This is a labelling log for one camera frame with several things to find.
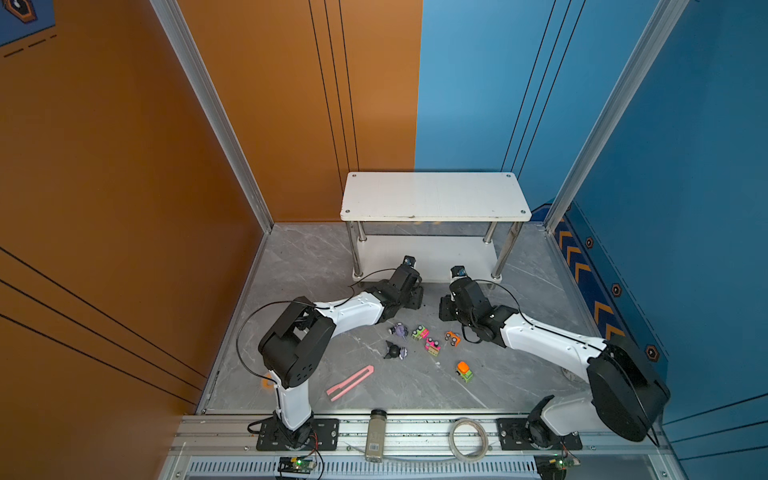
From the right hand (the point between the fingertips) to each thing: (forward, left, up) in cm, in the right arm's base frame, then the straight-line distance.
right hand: (438, 301), depth 88 cm
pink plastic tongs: (-21, +25, -8) cm, 33 cm away
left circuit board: (-39, +37, -10) cm, 54 cm away
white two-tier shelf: (+46, -7, -10) cm, 47 cm away
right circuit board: (-39, -25, -12) cm, 48 cm away
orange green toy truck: (-18, -6, -7) cm, 20 cm away
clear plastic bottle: (-35, +18, -5) cm, 39 cm away
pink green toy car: (-11, +2, -7) cm, 13 cm away
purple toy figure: (-6, +11, -6) cm, 14 cm away
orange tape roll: (-30, +34, +24) cm, 51 cm away
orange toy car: (-9, -5, -7) cm, 12 cm away
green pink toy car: (-7, +5, -7) cm, 11 cm away
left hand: (+6, +6, -2) cm, 9 cm away
